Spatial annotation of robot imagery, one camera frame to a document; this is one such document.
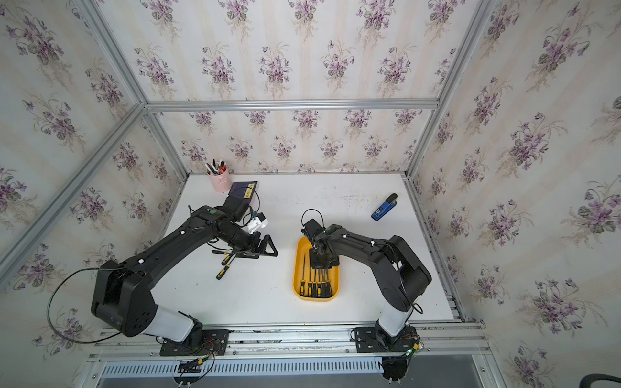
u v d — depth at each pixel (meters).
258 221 0.76
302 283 0.84
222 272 0.88
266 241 0.71
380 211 1.02
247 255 0.77
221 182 1.08
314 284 0.84
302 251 0.91
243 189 1.12
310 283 0.84
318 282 0.85
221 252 0.91
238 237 0.68
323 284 0.84
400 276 0.46
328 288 0.84
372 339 0.73
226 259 0.91
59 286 0.40
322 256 0.74
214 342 0.73
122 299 0.41
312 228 0.74
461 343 0.74
